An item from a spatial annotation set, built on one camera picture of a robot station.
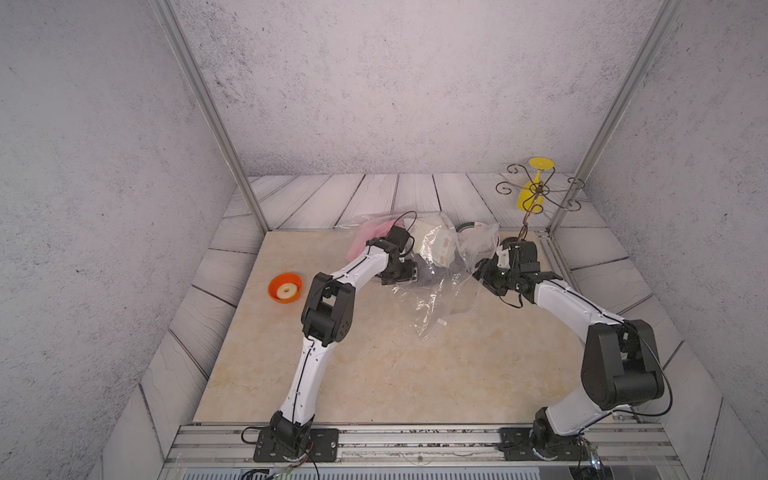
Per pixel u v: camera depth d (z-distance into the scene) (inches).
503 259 32.8
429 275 38.2
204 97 32.9
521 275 27.8
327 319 23.7
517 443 28.6
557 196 44.8
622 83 32.7
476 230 48.0
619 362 17.7
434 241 38.0
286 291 39.0
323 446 28.5
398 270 35.1
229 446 29.7
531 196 34.8
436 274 37.8
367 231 45.2
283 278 39.9
